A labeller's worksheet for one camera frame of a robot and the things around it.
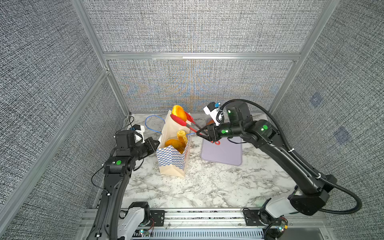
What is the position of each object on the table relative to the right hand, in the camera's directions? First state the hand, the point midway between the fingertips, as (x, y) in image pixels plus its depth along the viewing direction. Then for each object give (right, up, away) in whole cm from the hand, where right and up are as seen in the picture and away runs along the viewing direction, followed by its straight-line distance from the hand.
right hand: (200, 128), depth 62 cm
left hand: (-18, -6, +9) cm, 20 cm away
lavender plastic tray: (+19, -16, +35) cm, 43 cm away
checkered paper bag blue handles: (-15, -17, +16) cm, 28 cm away
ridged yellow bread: (-10, -5, +30) cm, 32 cm away
